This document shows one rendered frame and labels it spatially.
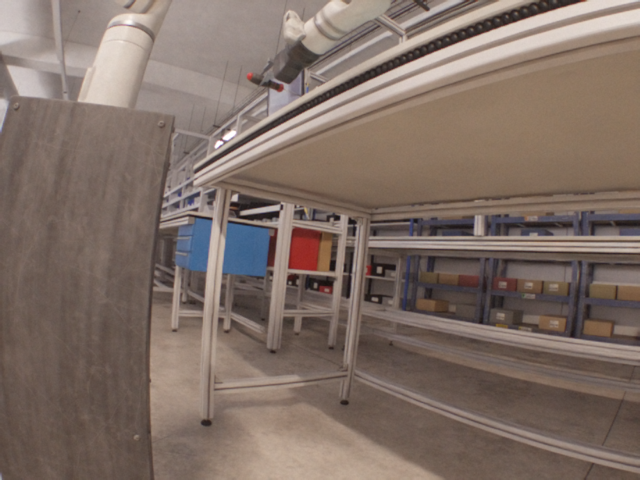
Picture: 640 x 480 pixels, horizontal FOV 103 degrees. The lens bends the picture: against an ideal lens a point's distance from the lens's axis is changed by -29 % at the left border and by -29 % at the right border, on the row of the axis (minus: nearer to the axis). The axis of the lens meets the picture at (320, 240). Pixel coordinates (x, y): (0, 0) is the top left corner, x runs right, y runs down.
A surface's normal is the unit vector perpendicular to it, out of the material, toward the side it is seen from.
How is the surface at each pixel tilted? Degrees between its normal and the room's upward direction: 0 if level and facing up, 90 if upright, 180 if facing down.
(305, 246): 90
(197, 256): 90
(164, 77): 90
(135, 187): 90
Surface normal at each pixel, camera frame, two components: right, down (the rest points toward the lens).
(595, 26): -0.81, -0.12
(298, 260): 0.58, 0.00
